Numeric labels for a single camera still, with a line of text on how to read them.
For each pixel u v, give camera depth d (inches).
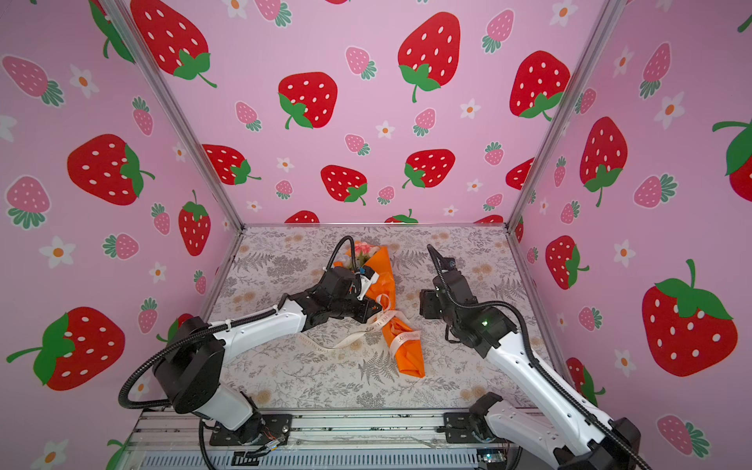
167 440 28.7
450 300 20.9
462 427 29.4
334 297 26.2
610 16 27.2
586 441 15.1
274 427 29.2
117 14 26.7
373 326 33.2
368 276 30.1
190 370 17.3
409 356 29.7
